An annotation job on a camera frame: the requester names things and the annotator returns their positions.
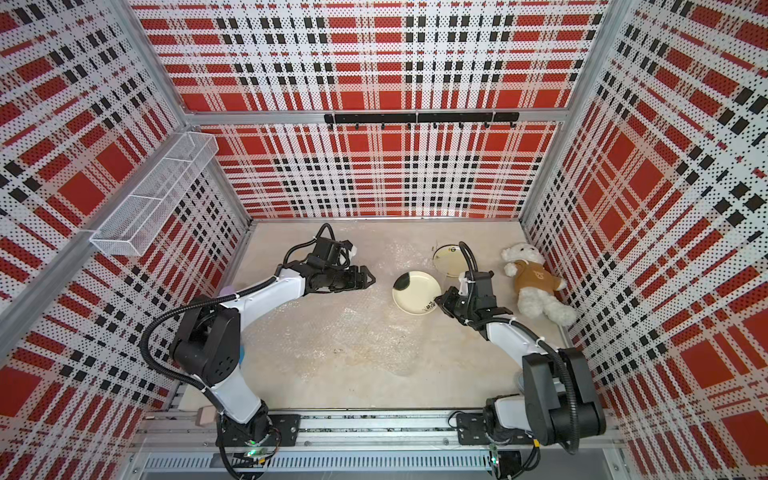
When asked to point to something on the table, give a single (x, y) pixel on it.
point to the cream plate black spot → (414, 292)
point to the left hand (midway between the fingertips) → (369, 280)
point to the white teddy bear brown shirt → (536, 285)
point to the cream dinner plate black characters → (450, 260)
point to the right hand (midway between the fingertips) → (437, 298)
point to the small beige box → (206, 415)
